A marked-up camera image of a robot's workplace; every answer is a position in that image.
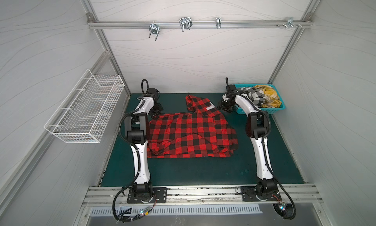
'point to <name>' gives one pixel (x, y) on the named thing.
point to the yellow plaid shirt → (271, 99)
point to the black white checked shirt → (257, 96)
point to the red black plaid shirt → (200, 131)
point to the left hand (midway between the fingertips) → (160, 110)
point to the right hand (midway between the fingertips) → (221, 106)
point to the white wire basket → (83, 114)
